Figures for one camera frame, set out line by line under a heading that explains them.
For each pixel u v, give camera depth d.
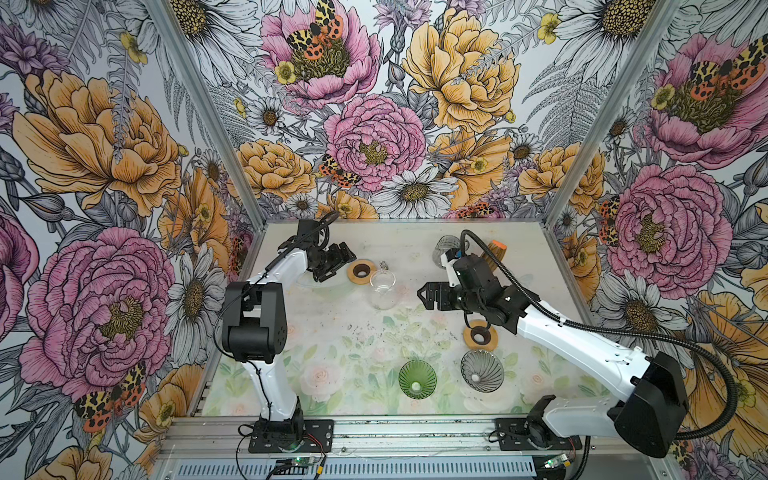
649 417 0.39
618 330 0.88
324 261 0.85
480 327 0.91
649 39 0.76
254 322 0.51
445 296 0.70
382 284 0.99
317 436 0.73
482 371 0.82
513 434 0.74
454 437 0.76
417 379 0.82
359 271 1.06
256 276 0.55
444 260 0.74
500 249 1.00
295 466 0.73
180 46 0.76
